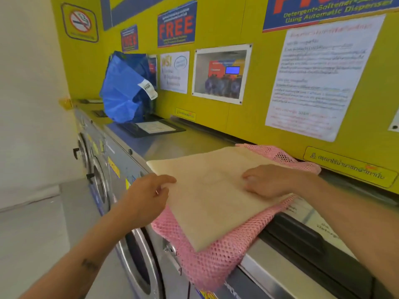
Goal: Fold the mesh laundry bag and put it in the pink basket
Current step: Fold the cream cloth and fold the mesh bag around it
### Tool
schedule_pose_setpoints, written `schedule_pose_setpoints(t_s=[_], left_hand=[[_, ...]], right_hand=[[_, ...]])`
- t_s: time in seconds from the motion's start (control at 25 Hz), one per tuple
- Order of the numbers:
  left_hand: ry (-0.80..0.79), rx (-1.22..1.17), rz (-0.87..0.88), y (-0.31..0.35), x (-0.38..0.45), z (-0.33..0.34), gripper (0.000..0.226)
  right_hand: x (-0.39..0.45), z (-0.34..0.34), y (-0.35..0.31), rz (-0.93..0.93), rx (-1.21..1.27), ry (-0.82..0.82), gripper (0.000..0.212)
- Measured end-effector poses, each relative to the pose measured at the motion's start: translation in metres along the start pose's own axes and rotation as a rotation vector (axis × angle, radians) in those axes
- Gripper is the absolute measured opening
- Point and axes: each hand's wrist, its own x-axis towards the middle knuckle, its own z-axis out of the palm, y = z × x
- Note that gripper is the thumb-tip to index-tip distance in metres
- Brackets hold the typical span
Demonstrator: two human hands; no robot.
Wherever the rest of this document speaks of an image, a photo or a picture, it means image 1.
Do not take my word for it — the person's right forearm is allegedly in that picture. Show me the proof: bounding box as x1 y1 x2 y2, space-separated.
290 173 399 299

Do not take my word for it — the blue diagonal stripe panel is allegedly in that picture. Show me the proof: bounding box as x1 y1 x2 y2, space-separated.
99 0 171 31

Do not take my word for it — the person's left hand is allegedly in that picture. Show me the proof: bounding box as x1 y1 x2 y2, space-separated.
123 174 177 230

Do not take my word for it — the medium blue red poster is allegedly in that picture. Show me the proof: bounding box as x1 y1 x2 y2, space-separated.
157 0 198 48

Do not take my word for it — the beige cloth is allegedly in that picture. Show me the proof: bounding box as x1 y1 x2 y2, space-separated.
146 146 294 253

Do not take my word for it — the small yellow label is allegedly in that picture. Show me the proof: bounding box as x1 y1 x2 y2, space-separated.
175 108 197 122

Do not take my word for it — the white paper sheet corner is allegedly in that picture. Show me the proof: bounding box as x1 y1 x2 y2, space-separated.
387 108 399 133

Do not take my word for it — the white poster with blue circle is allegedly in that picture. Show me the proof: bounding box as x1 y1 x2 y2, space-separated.
159 51 190 94

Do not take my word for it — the large blue banner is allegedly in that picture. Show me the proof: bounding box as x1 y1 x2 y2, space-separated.
262 0 399 33

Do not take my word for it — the pink mesh laundry bag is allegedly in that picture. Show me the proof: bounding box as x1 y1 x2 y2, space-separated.
151 143 322 293

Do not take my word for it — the long yellow warning label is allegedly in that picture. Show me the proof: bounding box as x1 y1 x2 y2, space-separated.
303 146 398 189

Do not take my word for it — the no smoking sign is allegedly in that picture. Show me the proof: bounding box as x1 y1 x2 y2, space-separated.
61 2 99 43

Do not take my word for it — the person's left forearm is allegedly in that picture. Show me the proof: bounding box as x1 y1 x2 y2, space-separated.
18 206 141 299

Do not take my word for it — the person's right hand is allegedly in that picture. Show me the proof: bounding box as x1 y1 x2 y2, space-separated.
242 164 301 200

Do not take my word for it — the white bag tag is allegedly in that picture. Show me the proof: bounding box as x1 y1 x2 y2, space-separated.
137 79 158 100

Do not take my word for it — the blue plastic carry bag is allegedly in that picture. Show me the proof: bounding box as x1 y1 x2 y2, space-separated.
99 51 158 124

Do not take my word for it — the small blue red poster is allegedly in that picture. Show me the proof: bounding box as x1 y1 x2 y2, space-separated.
120 24 139 53

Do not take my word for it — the white text notice sheet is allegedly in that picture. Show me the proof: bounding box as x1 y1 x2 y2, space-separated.
265 14 386 143

